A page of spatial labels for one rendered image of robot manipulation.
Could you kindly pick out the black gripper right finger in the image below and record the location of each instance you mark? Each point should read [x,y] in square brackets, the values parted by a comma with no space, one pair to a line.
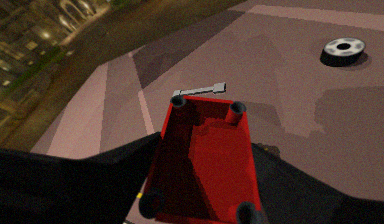
[290,196]

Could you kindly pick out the black toy tyre with white hub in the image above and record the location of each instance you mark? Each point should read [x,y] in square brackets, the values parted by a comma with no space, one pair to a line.
[342,52]

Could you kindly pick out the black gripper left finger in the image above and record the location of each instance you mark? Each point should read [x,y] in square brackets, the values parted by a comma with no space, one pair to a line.
[99,189]

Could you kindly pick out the grey dumbbell-shaped bar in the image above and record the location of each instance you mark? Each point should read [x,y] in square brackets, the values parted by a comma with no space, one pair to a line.
[217,88]

